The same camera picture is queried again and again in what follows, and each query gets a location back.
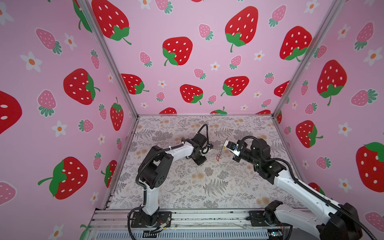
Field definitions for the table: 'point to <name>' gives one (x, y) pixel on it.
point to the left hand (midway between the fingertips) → (201, 159)
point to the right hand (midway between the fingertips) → (226, 142)
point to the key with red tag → (218, 158)
